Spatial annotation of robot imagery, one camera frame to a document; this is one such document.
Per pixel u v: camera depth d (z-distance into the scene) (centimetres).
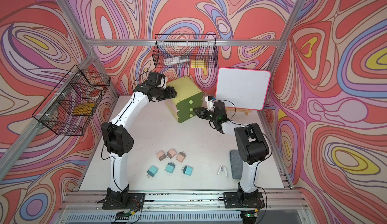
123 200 65
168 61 90
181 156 87
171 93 82
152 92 67
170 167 83
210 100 87
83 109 72
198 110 95
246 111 105
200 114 85
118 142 54
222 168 82
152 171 82
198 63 91
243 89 101
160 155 87
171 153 87
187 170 82
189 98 90
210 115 84
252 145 52
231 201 73
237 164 83
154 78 71
